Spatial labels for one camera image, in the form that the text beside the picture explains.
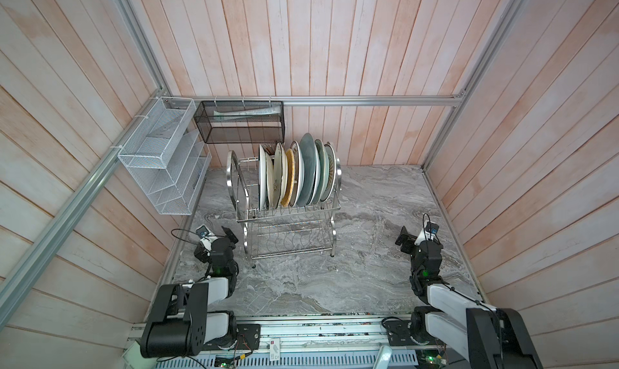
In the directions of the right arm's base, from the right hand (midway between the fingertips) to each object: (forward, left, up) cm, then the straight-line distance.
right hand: (416, 229), depth 88 cm
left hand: (-4, +75, -1) cm, 75 cm away
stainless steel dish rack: (-1, +52, -3) cm, 52 cm away
